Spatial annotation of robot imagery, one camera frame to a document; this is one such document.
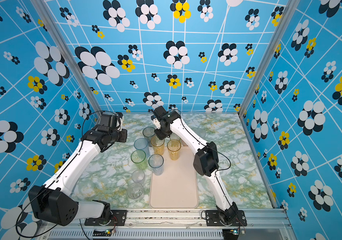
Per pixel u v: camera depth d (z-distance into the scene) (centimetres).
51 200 39
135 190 82
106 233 71
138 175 87
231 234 69
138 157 89
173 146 92
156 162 86
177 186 84
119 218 74
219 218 64
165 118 65
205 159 55
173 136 64
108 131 59
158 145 95
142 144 92
